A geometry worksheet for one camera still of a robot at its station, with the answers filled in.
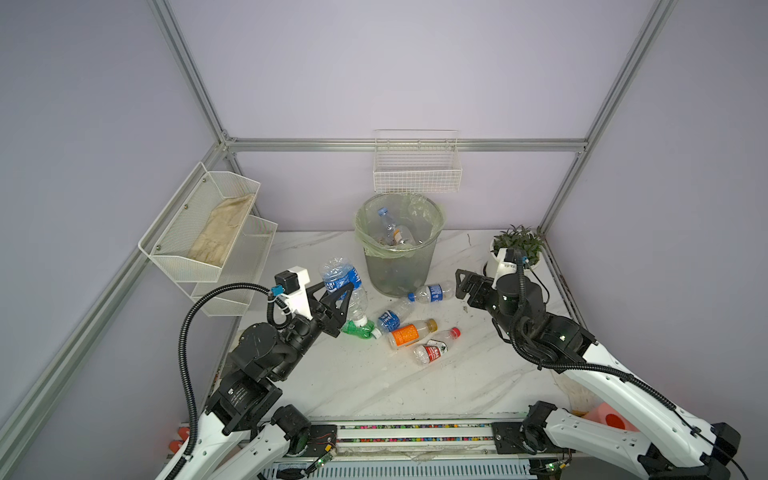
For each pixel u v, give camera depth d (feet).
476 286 2.01
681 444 1.26
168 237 2.21
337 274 1.77
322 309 1.68
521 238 3.11
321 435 2.44
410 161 3.12
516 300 1.54
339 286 1.82
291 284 1.55
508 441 2.39
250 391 1.46
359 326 2.03
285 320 1.61
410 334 2.83
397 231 3.13
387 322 2.90
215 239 2.53
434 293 3.14
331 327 1.66
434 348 2.74
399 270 2.97
